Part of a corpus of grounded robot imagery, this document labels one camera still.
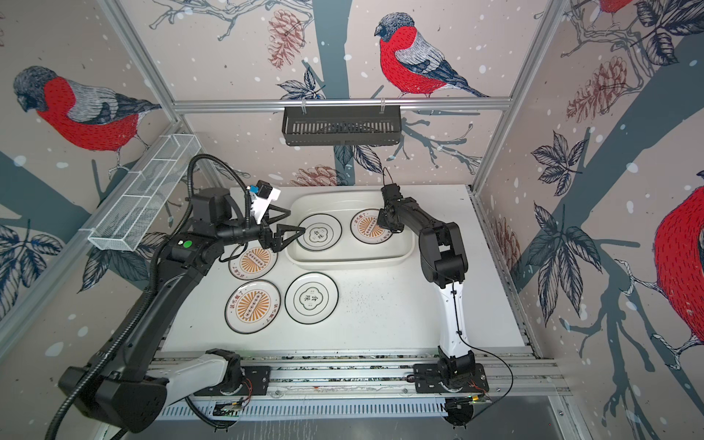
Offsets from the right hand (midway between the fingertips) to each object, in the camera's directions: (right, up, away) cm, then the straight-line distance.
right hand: (385, 225), depth 107 cm
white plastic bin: (+4, +5, -31) cm, 32 cm away
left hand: (-27, +3, -41) cm, 49 cm away
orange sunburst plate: (-8, -1, 0) cm, 8 cm away
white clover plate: (-26, -23, -19) cm, 40 cm away
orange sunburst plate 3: (-46, -26, -19) cm, 56 cm away
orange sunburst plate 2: (-50, -13, -9) cm, 52 cm away
